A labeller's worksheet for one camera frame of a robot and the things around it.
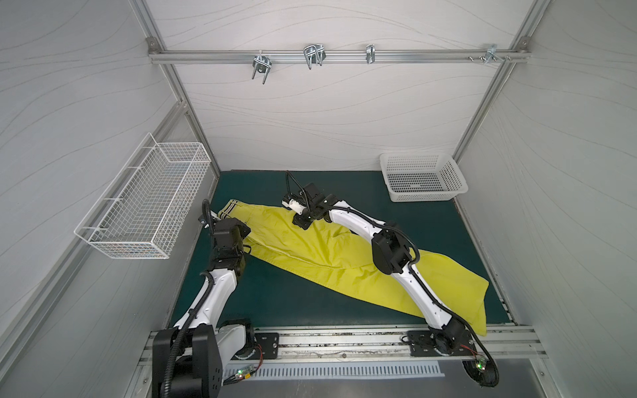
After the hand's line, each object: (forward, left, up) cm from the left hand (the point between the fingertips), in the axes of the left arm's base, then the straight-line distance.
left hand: (235, 219), depth 84 cm
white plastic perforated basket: (+37, -75, -16) cm, 85 cm away
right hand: (+10, -18, -12) cm, 24 cm away
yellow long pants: (-6, -34, -14) cm, 37 cm away
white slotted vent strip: (-40, -36, -17) cm, 57 cm away
